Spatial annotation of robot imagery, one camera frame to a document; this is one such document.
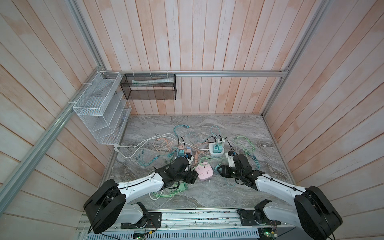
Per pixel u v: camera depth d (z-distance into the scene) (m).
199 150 1.00
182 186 0.82
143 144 1.04
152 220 0.73
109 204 0.41
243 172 0.67
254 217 0.73
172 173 0.64
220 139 0.95
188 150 0.91
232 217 0.76
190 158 0.77
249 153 0.98
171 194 0.82
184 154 0.78
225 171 0.76
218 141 0.92
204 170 0.88
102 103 0.76
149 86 1.04
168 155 0.96
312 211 0.41
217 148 0.93
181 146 1.05
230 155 0.80
